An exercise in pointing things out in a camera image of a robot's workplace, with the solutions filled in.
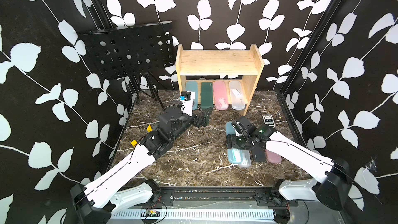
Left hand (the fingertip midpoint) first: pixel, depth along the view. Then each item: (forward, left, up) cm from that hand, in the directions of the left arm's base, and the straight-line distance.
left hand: (204, 104), depth 64 cm
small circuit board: (-34, +25, -38) cm, 57 cm away
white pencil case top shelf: (-11, -24, -36) cm, 44 cm away
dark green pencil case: (+19, -2, -15) cm, 25 cm away
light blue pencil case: (-14, -14, -23) cm, 30 cm away
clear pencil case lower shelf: (+18, -20, -15) cm, 31 cm away
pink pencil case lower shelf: (+20, -11, -17) cm, 28 cm away
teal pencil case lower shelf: (+27, +6, -15) cm, 31 cm away
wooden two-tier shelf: (+49, -13, -28) cm, 58 cm away
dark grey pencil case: (-10, -31, -34) cm, 47 cm away
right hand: (-7, -13, -23) cm, 27 cm away
